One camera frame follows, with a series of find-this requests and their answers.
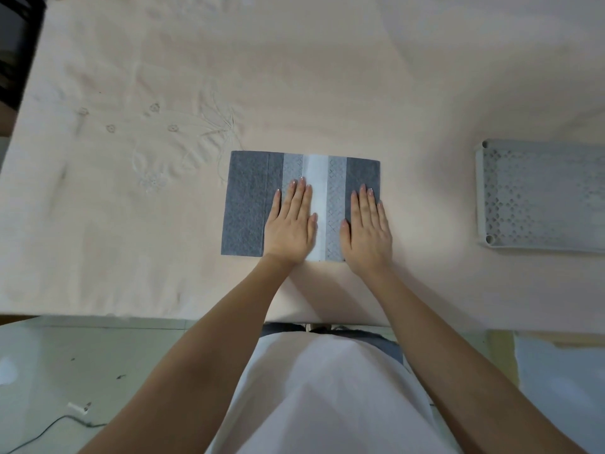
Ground person's white shirt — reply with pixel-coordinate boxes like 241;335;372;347
205;331;462;454

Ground person's blue jeans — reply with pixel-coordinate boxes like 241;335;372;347
262;322;405;364

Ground person's right forearm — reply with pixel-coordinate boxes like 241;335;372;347
364;267;587;454

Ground pink tablecloth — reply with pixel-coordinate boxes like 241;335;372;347
0;0;605;334

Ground grey and white absorbent pad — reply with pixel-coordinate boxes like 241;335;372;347
221;150;382;263

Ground person's right hand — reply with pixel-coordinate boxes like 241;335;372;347
339;183;394;279

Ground black floor cable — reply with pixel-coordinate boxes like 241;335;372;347
4;413;107;454

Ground person's left forearm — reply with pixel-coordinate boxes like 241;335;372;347
80;252;294;454

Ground person's left hand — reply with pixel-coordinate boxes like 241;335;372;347
262;177;318;268

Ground white folding table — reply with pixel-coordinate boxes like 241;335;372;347
0;0;48;112

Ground beige plastic tray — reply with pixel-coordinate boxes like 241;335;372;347
475;139;605;255

